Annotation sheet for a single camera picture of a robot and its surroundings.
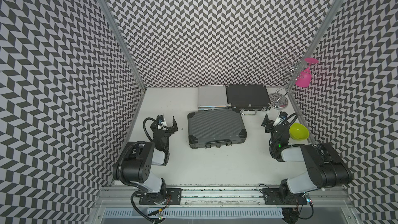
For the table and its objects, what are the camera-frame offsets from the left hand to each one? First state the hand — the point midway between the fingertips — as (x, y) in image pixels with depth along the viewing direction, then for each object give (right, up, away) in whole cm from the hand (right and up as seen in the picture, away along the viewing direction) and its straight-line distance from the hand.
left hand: (165, 118), depth 90 cm
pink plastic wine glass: (+83, +24, +1) cm, 86 cm away
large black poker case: (+29, -5, -5) cm, 30 cm away
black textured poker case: (+53, +12, +14) cm, 56 cm away
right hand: (+64, 0, 0) cm, 64 cm away
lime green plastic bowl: (+82, -9, +5) cm, 82 cm away
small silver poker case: (+28, +13, +17) cm, 35 cm away
